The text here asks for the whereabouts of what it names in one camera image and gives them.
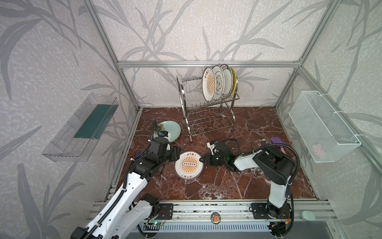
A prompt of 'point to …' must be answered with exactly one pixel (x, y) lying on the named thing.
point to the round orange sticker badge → (215, 217)
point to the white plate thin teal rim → (220, 82)
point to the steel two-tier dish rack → (203, 116)
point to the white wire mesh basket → (326, 137)
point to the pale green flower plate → (171, 126)
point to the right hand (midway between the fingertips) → (199, 155)
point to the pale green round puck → (308, 215)
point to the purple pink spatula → (277, 140)
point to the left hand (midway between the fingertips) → (179, 145)
